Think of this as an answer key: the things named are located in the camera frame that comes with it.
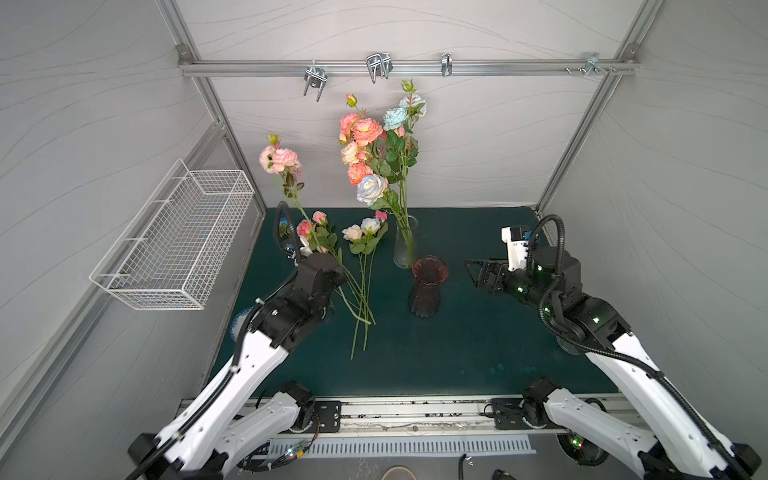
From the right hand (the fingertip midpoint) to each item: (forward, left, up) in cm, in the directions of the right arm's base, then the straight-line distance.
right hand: (479, 260), depth 67 cm
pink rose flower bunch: (+27, +47, -27) cm, 61 cm away
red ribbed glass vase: (+4, +11, -25) cm, 28 cm away
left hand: (+1, +36, -3) cm, 36 cm away
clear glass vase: (+19, +18, -26) cm, 37 cm away
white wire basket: (-2, +72, +2) cm, 72 cm away
